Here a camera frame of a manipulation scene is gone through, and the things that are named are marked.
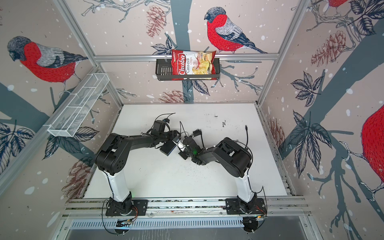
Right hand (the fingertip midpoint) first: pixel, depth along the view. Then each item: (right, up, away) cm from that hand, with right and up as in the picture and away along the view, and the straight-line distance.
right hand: (178, 149), depth 96 cm
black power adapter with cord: (+13, +10, +3) cm, 17 cm away
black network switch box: (-7, +1, 0) cm, 7 cm away
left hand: (-1, +9, +2) cm, 9 cm away
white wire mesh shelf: (-52, +20, -23) cm, 60 cm away
